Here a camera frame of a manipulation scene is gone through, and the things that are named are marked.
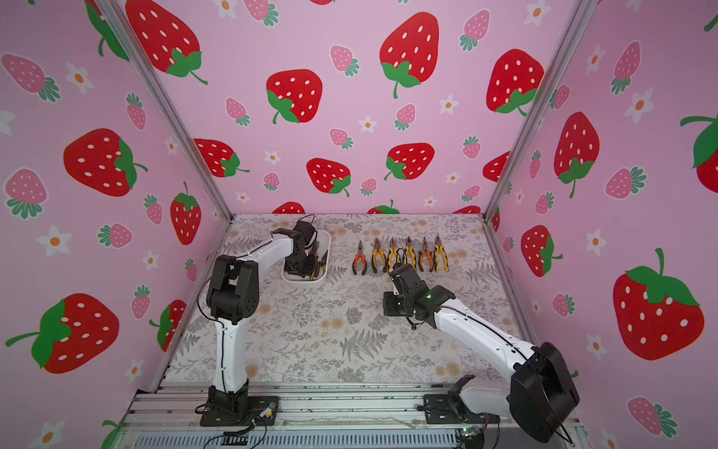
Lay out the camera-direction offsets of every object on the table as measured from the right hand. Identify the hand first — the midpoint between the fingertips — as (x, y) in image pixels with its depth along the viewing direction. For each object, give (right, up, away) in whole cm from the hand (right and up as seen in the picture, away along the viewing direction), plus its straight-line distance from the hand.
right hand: (390, 300), depth 83 cm
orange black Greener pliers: (+14, +13, +24) cm, 30 cm away
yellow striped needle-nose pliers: (+2, +14, +24) cm, 28 cm away
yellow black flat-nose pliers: (+10, +15, +27) cm, 33 cm away
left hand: (-29, +6, +20) cm, 36 cm away
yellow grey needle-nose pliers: (-24, +9, +21) cm, 33 cm away
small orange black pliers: (-11, +12, +24) cm, 29 cm away
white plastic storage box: (-24, +18, +22) cm, 38 cm away
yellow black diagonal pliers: (-3, +15, +24) cm, 29 cm away
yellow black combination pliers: (+21, +15, +26) cm, 37 cm away
